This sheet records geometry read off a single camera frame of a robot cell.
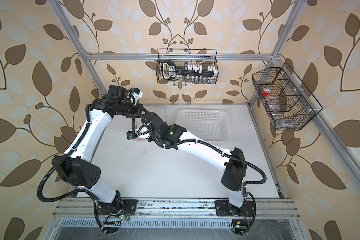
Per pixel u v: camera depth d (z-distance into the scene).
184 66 0.81
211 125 1.08
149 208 0.75
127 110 0.65
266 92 0.81
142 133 0.61
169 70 0.83
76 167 0.42
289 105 0.73
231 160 0.43
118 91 0.61
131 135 0.60
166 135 0.52
